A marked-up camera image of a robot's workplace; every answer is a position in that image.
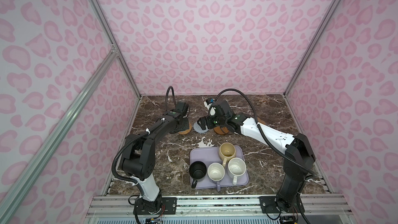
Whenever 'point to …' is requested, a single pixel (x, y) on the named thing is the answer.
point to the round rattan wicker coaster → (186, 131)
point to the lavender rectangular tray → (210, 155)
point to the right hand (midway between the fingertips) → (205, 117)
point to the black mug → (197, 170)
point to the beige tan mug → (226, 151)
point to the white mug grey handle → (216, 172)
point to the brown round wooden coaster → (217, 130)
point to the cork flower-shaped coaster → (260, 121)
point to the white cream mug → (236, 167)
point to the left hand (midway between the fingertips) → (183, 123)
